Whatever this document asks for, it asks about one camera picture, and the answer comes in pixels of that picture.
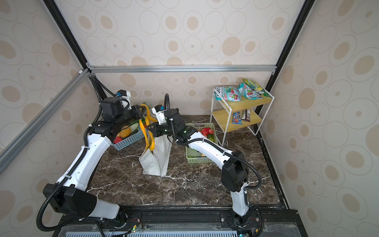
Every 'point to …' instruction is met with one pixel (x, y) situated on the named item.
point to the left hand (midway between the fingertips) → (148, 104)
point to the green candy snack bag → (228, 93)
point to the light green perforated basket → (194, 156)
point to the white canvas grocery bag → (154, 162)
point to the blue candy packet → (237, 119)
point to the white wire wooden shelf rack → (231, 115)
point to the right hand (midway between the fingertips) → (147, 127)
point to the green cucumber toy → (143, 120)
